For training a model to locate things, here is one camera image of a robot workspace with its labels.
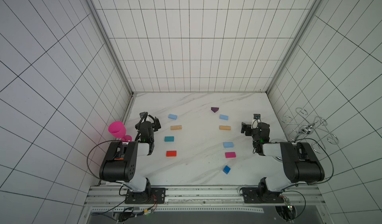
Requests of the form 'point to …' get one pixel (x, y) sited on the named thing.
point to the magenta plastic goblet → (118, 129)
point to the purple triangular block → (214, 109)
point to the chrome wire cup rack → (311, 129)
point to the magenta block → (230, 155)
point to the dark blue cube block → (226, 169)
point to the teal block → (169, 139)
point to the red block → (171, 153)
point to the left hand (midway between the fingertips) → (148, 120)
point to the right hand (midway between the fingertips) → (252, 120)
